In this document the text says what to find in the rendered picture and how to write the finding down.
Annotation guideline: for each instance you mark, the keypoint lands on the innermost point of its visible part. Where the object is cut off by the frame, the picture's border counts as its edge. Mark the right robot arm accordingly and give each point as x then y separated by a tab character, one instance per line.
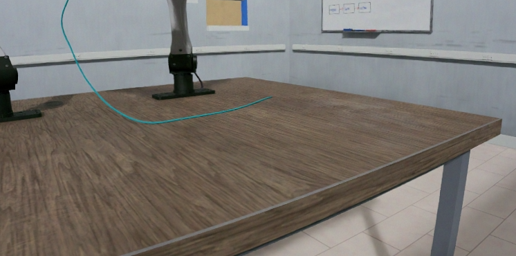
8	80

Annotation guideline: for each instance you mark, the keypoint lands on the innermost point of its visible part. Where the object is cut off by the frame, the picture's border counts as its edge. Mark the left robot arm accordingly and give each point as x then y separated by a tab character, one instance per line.
181	59

